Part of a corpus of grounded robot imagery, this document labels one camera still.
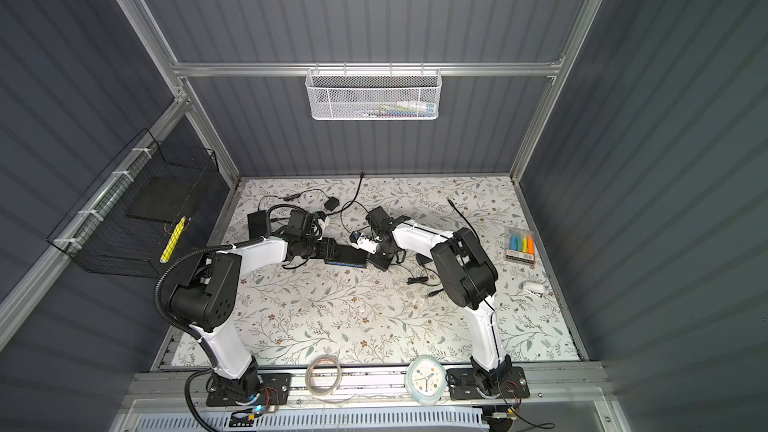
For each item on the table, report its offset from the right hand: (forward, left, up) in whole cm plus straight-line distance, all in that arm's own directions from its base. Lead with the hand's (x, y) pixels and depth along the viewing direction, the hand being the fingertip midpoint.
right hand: (381, 261), depth 98 cm
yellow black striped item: (-11, +47, +30) cm, 57 cm away
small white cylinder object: (-10, -47, +1) cm, 48 cm away
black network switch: (+13, +44, +3) cm, 46 cm away
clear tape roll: (-34, +17, +2) cm, 38 cm away
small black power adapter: (-1, -14, +2) cm, 14 cm away
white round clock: (-35, -12, +4) cm, 37 cm away
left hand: (+3, +16, +3) cm, 16 cm away
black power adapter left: (+23, +19, +2) cm, 30 cm away
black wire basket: (-7, +61, +30) cm, 68 cm away
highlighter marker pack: (+5, -47, +1) cm, 47 cm away
